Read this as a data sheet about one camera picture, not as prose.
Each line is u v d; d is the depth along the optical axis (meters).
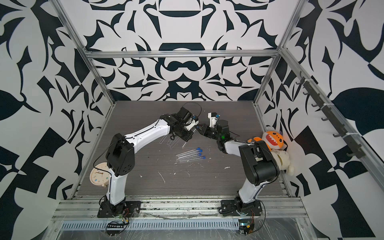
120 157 0.50
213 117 0.84
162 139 0.61
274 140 0.90
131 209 0.74
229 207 0.74
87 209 0.75
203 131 0.81
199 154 0.92
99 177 0.83
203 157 0.91
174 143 0.96
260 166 0.48
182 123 0.73
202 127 0.84
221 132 0.73
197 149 0.95
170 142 0.96
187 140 0.79
